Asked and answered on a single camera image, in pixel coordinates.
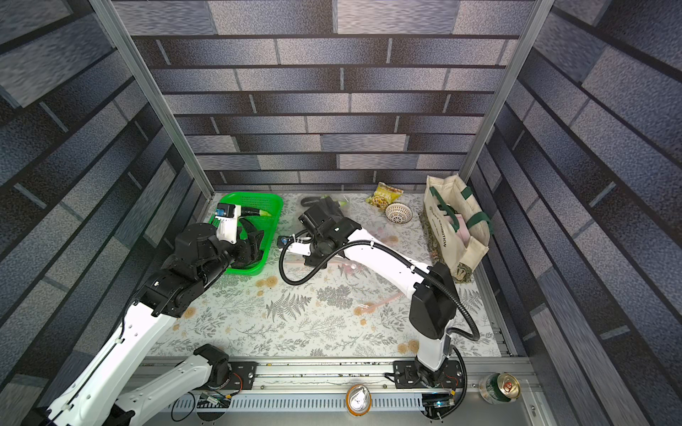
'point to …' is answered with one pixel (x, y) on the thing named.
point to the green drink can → (499, 388)
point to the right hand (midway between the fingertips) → (308, 248)
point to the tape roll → (359, 399)
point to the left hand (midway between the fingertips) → (252, 228)
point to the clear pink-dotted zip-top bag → (344, 204)
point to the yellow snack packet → (384, 195)
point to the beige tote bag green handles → (460, 225)
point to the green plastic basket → (269, 202)
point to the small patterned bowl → (399, 212)
